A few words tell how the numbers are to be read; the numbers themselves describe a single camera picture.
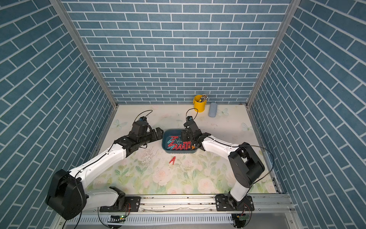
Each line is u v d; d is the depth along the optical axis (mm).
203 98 1038
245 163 477
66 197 398
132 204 739
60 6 697
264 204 751
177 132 1019
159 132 777
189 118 811
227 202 734
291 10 722
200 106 1129
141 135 644
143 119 746
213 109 1155
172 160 890
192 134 693
